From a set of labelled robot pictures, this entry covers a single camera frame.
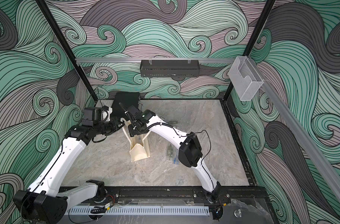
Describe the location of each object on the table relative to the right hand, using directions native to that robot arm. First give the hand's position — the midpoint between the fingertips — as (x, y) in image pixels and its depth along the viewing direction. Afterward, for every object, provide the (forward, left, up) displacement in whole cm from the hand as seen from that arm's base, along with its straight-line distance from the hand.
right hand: (133, 133), depth 82 cm
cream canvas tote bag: (-7, -4, -3) cm, 9 cm away
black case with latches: (+41, +14, -12) cm, 45 cm away
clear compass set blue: (-8, -26, -15) cm, 31 cm away
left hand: (+1, +3, +11) cm, 11 cm away
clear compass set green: (-7, -22, -13) cm, 27 cm away
